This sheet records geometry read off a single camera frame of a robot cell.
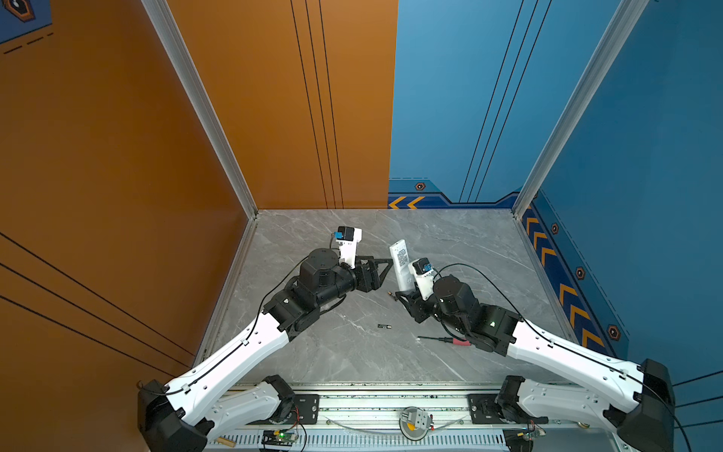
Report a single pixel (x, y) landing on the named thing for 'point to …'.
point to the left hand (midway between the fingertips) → (385, 259)
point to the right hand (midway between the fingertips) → (402, 290)
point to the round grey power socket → (414, 423)
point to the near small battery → (384, 326)
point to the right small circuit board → (530, 434)
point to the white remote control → (402, 266)
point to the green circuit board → (280, 437)
